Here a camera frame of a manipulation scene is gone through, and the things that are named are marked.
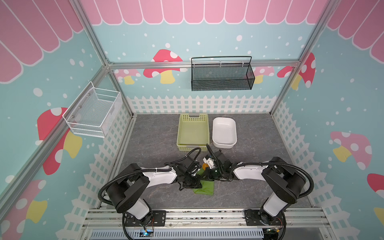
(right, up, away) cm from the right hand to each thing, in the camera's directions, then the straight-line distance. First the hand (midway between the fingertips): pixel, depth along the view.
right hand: (199, 178), depth 85 cm
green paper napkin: (+5, -4, -1) cm, 6 cm away
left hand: (+1, -6, -2) cm, 6 cm away
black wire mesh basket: (+9, +64, +11) cm, 66 cm away
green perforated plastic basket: (-4, +26, +25) cm, 36 cm away
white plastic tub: (+19, +26, +22) cm, 38 cm away
